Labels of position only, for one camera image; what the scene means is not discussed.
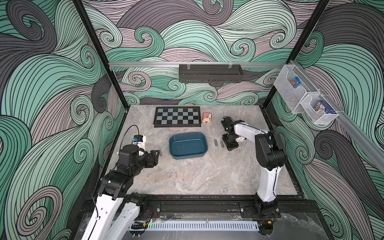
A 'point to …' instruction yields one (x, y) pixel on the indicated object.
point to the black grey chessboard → (177, 116)
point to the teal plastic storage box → (186, 145)
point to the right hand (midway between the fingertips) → (227, 144)
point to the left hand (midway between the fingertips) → (153, 150)
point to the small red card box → (207, 117)
